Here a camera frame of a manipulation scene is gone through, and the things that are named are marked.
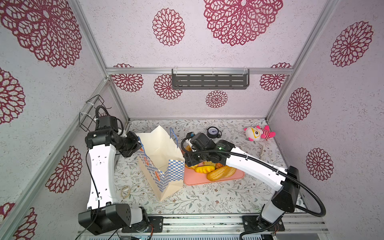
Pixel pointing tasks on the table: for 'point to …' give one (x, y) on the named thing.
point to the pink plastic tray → (192, 177)
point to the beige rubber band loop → (121, 191)
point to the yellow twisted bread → (204, 169)
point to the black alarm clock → (213, 132)
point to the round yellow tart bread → (192, 167)
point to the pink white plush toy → (255, 133)
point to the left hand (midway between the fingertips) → (143, 146)
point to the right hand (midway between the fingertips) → (187, 154)
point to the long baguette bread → (221, 173)
